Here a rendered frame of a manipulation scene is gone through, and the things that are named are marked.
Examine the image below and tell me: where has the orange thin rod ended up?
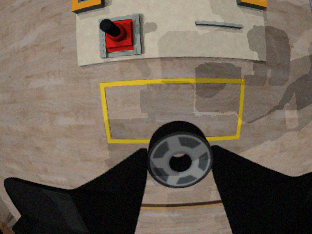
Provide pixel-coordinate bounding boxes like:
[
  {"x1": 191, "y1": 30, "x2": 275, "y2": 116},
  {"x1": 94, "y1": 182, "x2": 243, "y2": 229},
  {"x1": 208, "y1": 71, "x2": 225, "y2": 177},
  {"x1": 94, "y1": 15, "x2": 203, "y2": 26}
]
[{"x1": 141, "y1": 201, "x2": 223, "y2": 210}]

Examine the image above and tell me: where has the yellow rectangular outline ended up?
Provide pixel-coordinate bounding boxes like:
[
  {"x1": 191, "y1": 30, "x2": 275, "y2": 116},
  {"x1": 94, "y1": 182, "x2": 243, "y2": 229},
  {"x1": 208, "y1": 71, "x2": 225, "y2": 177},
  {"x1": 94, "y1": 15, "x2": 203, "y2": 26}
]
[{"x1": 100, "y1": 77, "x2": 245, "y2": 144}]

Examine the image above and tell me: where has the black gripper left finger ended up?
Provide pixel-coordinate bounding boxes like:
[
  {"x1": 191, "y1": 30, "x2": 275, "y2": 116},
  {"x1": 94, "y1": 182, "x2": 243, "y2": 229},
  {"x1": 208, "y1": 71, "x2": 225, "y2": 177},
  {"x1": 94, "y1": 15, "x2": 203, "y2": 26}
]
[{"x1": 4, "y1": 148, "x2": 148, "y2": 234}]

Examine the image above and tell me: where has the black wheel with grey hub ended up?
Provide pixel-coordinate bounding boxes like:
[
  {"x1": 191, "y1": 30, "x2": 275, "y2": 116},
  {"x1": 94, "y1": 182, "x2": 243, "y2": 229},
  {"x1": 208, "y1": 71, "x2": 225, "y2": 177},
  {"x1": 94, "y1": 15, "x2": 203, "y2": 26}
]
[{"x1": 147, "y1": 121, "x2": 213, "y2": 189}]

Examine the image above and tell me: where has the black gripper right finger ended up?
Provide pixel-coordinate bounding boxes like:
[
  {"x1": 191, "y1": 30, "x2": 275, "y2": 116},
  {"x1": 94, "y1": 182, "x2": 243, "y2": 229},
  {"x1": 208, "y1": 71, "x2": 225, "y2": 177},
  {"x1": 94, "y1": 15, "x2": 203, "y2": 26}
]
[{"x1": 211, "y1": 145, "x2": 312, "y2": 234}]

